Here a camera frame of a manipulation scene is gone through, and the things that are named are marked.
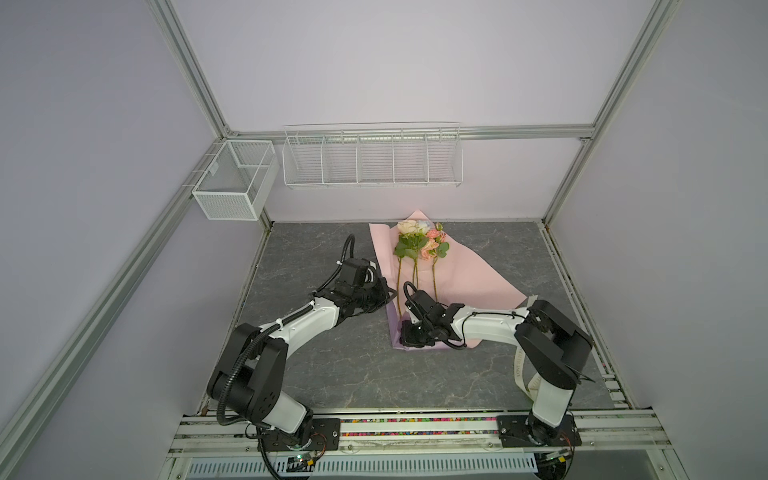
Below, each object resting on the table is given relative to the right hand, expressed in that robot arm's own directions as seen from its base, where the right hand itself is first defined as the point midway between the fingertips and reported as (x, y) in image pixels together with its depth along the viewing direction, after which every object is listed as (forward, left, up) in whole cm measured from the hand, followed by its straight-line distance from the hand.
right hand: (399, 343), depth 89 cm
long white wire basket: (+50, +8, +32) cm, 60 cm away
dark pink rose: (+35, -3, +4) cm, 36 cm away
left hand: (+9, 0, +12) cm, 15 cm away
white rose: (+43, -9, +6) cm, 45 cm away
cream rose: (+40, -4, +8) cm, 41 cm away
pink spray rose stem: (+34, -13, +4) cm, 37 cm away
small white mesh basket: (+46, +54, +26) cm, 76 cm away
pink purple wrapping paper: (+25, -21, -1) cm, 33 cm away
